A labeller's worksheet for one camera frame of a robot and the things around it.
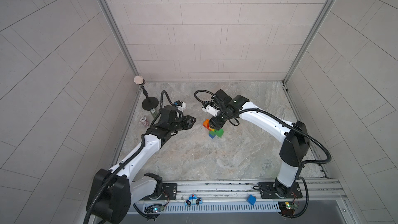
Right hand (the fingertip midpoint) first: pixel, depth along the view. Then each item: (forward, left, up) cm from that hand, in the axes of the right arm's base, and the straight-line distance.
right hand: (213, 122), depth 82 cm
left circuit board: (-35, +28, -9) cm, 46 cm away
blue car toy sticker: (-33, +11, -10) cm, 36 cm away
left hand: (+1, +9, +2) cm, 9 cm away
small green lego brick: (-6, -3, -1) cm, 7 cm away
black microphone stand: (+18, +39, -3) cm, 43 cm away
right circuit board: (-37, -30, -14) cm, 50 cm away
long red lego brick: (0, +3, -4) cm, 5 cm away
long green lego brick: (-4, 0, -3) cm, 6 cm away
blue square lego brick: (-3, +1, -11) cm, 11 cm away
